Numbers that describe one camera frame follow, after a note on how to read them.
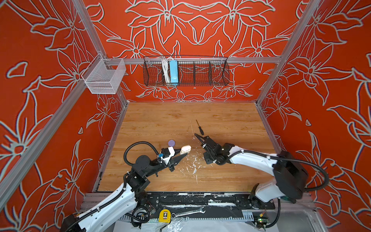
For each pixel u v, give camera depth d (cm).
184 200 74
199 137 77
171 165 59
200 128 103
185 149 63
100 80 87
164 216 68
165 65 88
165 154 54
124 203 58
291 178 43
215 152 65
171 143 94
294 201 72
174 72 89
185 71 98
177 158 63
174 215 69
